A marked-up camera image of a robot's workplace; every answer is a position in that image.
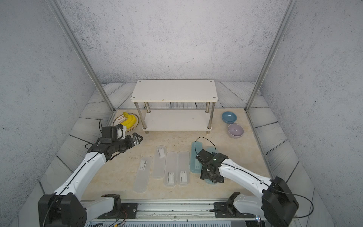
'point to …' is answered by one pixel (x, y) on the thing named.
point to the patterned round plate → (121, 118)
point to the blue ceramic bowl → (229, 117)
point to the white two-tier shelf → (157, 91)
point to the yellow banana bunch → (130, 121)
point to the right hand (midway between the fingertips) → (210, 177)
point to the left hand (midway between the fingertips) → (139, 140)
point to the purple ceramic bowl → (235, 131)
